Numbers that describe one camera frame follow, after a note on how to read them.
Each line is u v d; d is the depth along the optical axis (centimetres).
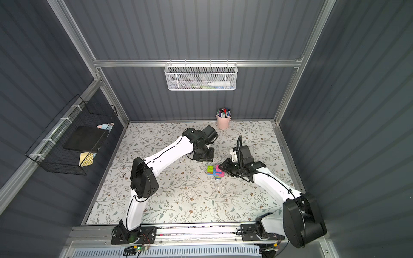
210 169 86
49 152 63
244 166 66
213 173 87
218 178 91
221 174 87
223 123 112
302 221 40
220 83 89
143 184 51
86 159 61
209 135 69
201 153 72
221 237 74
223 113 108
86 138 74
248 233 74
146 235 73
